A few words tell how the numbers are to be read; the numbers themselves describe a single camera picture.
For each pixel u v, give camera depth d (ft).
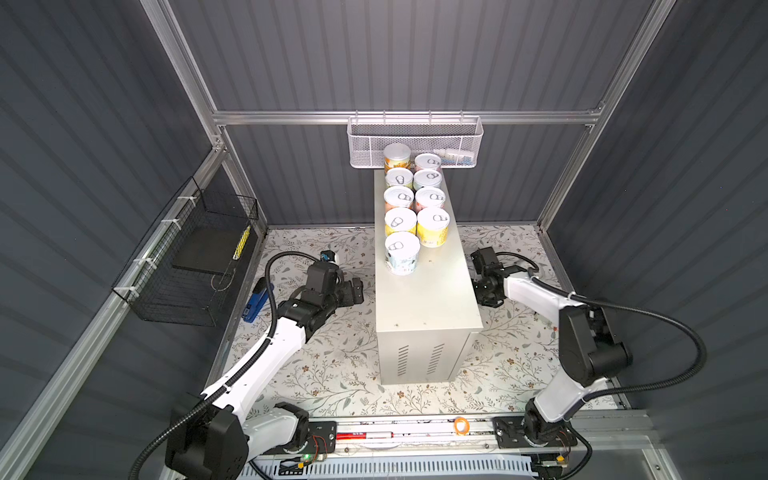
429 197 2.36
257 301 3.15
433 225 2.19
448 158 2.99
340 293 2.34
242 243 2.62
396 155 2.59
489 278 2.28
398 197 2.36
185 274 2.37
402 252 2.00
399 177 2.52
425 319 1.88
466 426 2.46
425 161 2.65
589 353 1.55
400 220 2.19
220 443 1.28
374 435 2.42
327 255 2.37
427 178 2.52
